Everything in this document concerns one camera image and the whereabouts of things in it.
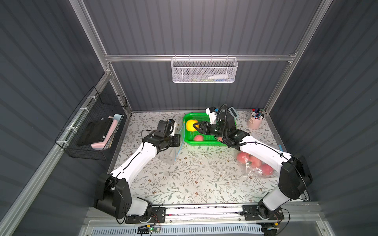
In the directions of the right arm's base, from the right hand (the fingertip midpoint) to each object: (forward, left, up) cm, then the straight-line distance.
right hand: (195, 127), depth 77 cm
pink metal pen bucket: (+20, -43, -21) cm, 52 cm away
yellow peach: (+1, +3, +1) cm, 3 cm away
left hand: (-2, +8, -9) cm, 12 cm away
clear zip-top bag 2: (-4, +16, -24) cm, 30 cm away
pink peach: (+6, -2, -19) cm, 21 cm away
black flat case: (-8, +47, +6) cm, 48 cm away
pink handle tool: (-15, +42, +6) cm, 45 cm away
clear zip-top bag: (-14, -32, -22) cm, 41 cm away
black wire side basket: (+9, +54, +6) cm, 55 cm away
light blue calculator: (+34, -31, -23) cm, 51 cm away
